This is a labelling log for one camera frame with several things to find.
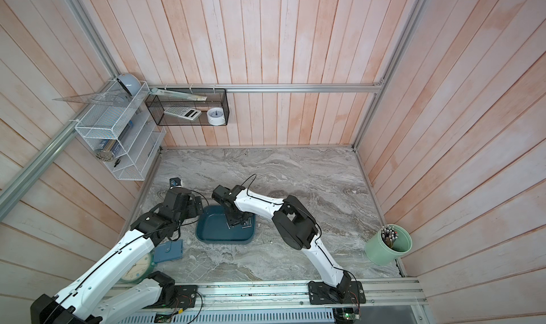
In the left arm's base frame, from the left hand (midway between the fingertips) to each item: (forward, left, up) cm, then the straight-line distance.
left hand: (188, 204), depth 80 cm
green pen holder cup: (-14, -74, 0) cm, 75 cm away
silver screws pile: (-1, -22, -14) cm, 27 cm away
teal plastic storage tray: (-3, -7, -13) cm, 15 cm away
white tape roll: (+38, -7, +13) cm, 41 cm away
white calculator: (+42, +8, +12) cm, 45 cm away
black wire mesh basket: (+48, +8, +12) cm, 50 cm away
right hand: (+1, -18, -15) cm, 23 cm away
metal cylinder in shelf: (+12, +29, +15) cm, 35 cm away
